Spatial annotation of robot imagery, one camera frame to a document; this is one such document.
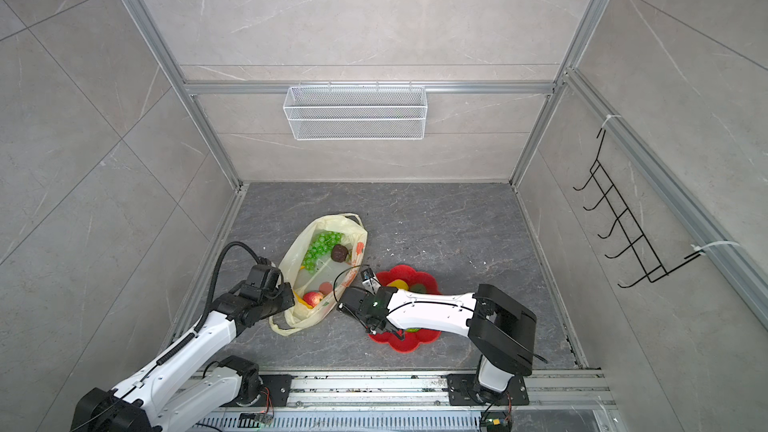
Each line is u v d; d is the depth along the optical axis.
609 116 0.70
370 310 0.61
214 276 0.60
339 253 0.95
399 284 0.88
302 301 0.85
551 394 0.74
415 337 0.79
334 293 0.84
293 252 0.86
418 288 0.90
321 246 0.96
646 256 0.64
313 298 0.85
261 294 0.63
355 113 1.01
